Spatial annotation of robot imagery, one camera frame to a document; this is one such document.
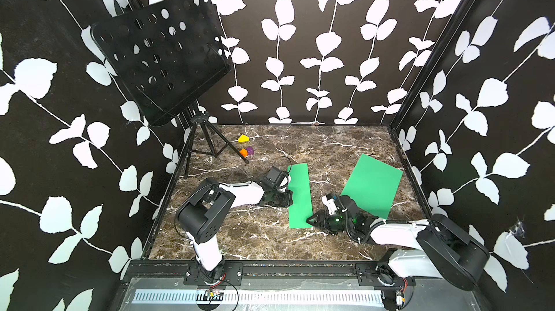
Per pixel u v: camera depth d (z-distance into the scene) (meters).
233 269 0.76
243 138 1.14
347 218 0.67
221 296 0.72
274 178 0.75
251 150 1.07
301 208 0.90
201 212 0.47
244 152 1.07
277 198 0.80
